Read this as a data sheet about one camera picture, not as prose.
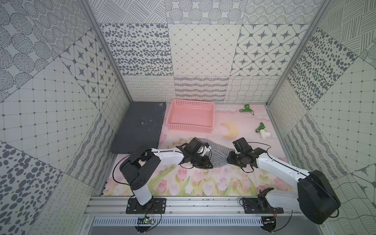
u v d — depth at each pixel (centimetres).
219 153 90
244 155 66
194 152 74
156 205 73
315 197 41
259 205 65
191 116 112
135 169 48
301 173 46
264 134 99
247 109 116
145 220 70
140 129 101
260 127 105
